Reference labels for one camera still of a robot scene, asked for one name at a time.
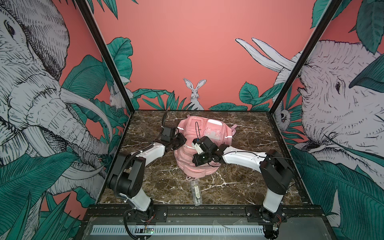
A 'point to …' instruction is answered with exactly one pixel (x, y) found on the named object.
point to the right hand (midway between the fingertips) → (190, 160)
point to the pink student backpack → (193, 127)
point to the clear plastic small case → (197, 193)
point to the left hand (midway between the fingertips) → (189, 136)
